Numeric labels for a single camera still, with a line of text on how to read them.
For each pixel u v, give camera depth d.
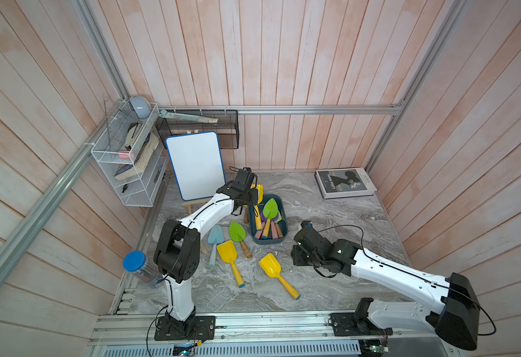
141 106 0.83
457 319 0.38
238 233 0.96
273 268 0.86
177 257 0.49
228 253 0.90
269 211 1.01
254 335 0.73
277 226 0.96
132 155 0.72
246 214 1.01
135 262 0.68
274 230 0.93
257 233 0.93
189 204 0.98
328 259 0.55
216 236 0.95
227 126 0.86
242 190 0.71
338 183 1.11
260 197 0.95
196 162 0.90
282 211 1.01
